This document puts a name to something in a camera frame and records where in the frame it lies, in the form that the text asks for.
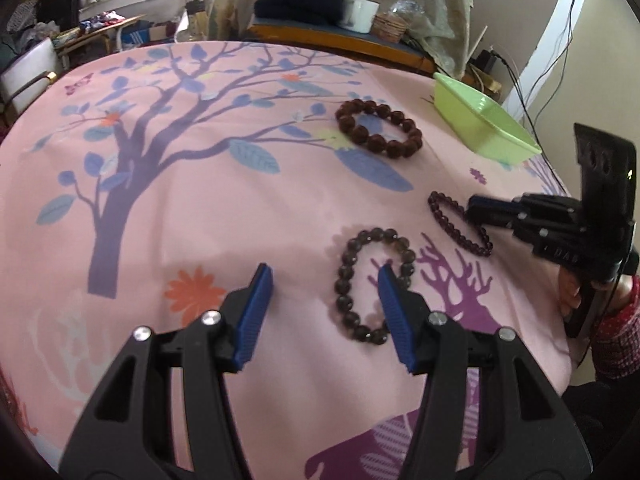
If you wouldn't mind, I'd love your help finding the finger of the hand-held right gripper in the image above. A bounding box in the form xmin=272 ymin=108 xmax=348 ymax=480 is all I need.
xmin=467 ymin=193 xmax=583 ymax=226
xmin=512 ymin=222 xmax=586 ymax=258

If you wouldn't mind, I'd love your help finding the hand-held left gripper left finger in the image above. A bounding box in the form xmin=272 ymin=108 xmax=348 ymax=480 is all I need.
xmin=59 ymin=262 xmax=275 ymax=480

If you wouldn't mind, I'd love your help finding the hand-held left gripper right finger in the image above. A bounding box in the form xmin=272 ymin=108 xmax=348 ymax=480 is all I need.
xmin=376 ymin=265 xmax=593 ymax=480

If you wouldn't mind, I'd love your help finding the dark red small bead bracelet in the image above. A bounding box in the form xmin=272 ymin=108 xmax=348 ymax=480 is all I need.
xmin=427 ymin=191 xmax=494 ymax=257

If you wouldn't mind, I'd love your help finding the dark smoky bead bracelet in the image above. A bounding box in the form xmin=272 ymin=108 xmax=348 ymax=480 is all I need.
xmin=334 ymin=227 xmax=417 ymax=346

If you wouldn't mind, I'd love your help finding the green plastic basket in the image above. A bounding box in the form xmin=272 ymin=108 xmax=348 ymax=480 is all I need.
xmin=432 ymin=72 xmax=543 ymax=166

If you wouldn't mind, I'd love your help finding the large brown bead bracelet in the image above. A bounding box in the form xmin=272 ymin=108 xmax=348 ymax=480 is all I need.
xmin=335 ymin=99 xmax=424 ymax=162

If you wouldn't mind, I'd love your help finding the person's right forearm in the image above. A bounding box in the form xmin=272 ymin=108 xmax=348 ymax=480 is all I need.
xmin=592 ymin=280 xmax=640 ymax=385

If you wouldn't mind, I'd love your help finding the person's right hand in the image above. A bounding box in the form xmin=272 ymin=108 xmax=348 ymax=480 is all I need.
xmin=557 ymin=266 xmax=584 ymax=320

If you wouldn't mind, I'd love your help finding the pink tree printed blanket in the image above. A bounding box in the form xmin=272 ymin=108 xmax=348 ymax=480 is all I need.
xmin=0 ymin=40 xmax=576 ymax=480

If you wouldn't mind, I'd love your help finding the black charger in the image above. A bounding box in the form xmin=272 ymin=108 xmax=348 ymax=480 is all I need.
xmin=472 ymin=47 xmax=502 ymax=74

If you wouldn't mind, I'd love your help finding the cookie container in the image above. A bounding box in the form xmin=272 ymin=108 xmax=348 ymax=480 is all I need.
xmin=372 ymin=10 xmax=409 ymax=44

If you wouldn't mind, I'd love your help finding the grey dotted cloth cover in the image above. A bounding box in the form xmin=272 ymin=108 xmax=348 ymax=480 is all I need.
xmin=345 ymin=0 xmax=476 ymax=70

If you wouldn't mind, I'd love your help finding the wooden bench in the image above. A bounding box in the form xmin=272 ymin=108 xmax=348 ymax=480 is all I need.
xmin=247 ymin=21 xmax=442 ymax=77

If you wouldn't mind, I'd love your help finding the white enamel mug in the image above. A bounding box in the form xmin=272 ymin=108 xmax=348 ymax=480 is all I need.
xmin=341 ymin=0 xmax=381 ymax=34

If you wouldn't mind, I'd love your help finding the dark folded clothing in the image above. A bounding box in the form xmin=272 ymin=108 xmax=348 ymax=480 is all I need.
xmin=254 ymin=0 xmax=346 ymax=24

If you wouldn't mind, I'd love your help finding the blue shoe box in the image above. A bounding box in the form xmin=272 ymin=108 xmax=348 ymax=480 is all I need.
xmin=120 ymin=27 xmax=152 ymax=49

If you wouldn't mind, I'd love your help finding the low wooden table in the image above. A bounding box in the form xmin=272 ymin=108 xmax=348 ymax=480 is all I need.
xmin=54 ymin=14 xmax=147 ymax=57

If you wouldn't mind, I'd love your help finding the white chair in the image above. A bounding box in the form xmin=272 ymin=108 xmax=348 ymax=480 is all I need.
xmin=0 ymin=37 xmax=59 ymax=116

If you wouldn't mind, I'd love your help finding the black bag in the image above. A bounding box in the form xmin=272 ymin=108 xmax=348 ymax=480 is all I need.
xmin=36 ymin=0 xmax=84 ymax=32

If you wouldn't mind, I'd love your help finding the black cable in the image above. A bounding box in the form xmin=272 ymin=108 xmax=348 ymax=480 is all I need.
xmin=492 ymin=0 xmax=593 ymax=196

